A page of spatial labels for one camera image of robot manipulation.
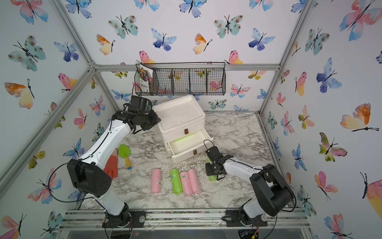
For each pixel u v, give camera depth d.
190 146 0.89
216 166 0.65
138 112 0.61
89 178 0.44
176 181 0.83
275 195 0.43
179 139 0.89
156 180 0.83
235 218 0.73
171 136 0.81
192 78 0.96
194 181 0.83
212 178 0.84
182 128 0.82
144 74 0.87
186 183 0.82
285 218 0.75
